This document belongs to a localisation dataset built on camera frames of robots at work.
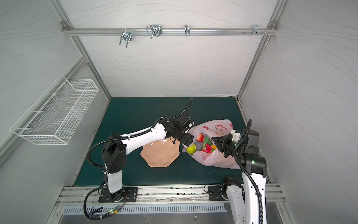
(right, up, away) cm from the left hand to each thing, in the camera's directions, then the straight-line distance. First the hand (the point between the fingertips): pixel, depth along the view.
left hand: (186, 139), depth 83 cm
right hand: (+13, +4, -14) cm, 20 cm away
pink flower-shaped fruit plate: (-16, -10, +6) cm, 20 cm away
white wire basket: (-66, +15, -15) cm, 69 cm away
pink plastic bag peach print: (+16, +6, -1) cm, 17 cm away
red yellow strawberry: (+10, -1, +8) cm, 13 cm away
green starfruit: (+4, -7, +3) cm, 9 cm away
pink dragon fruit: (+13, -5, 0) cm, 14 cm away
